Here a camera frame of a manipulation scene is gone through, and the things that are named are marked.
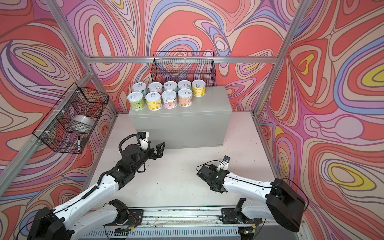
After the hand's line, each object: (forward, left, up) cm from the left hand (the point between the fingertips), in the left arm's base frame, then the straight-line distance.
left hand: (159, 141), depth 78 cm
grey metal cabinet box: (+13, -24, -2) cm, 28 cm away
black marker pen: (-6, +38, +4) cm, 38 cm away
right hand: (-11, -34, -17) cm, 40 cm away
